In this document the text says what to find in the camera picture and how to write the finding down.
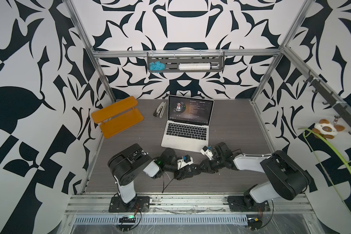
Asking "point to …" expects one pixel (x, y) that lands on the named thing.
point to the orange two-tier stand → (117, 116)
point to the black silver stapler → (160, 110)
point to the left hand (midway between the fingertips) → (189, 166)
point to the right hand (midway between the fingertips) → (195, 169)
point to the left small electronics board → (129, 219)
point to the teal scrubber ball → (157, 66)
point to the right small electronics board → (254, 224)
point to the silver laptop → (187, 126)
